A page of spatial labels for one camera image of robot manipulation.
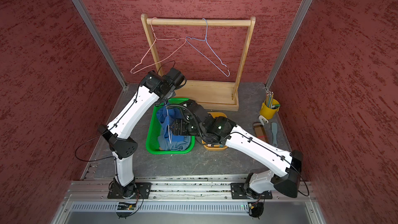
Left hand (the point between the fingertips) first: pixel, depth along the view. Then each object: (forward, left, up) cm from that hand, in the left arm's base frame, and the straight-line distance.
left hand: (163, 97), depth 76 cm
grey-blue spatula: (-4, -65, -27) cm, 71 cm away
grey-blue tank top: (-15, 0, -21) cm, 26 cm away
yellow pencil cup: (+7, -63, -23) cm, 67 cm away
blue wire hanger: (+40, -24, +5) cm, 47 cm away
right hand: (-17, -9, -2) cm, 20 cm away
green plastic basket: (-13, +9, -24) cm, 29 cm away
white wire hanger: (-15, -5, -3) cm, 16 cm away
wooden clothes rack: (+29, -30, -32) cm, 52 cm away
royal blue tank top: (-10, -3, -2) cm, 11 cm away
